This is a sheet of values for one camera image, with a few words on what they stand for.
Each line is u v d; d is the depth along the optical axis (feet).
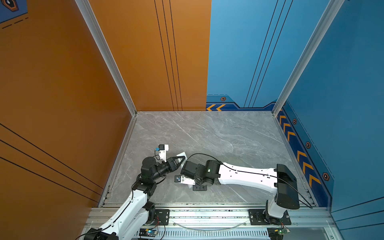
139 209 1.81
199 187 2.15
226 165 1.65
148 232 2.32
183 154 2.52
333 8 2.29
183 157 2.48
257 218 2.38
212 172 1.68
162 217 2.43
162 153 2.38
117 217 1.52
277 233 2.31
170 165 2.24
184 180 2.15
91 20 2.41
